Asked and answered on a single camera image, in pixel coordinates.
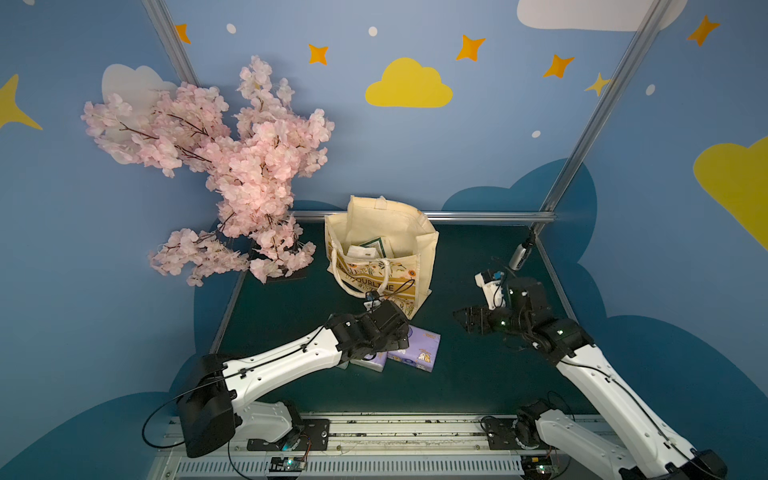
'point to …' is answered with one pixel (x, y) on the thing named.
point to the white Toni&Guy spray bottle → (521, 254)
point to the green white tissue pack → (378, 245)
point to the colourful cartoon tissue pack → (361, 252)
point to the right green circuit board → (536, 467)
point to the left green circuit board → (286, 464)
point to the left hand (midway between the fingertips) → (399, 337)
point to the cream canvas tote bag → (385, 247)
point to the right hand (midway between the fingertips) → (470, 307)
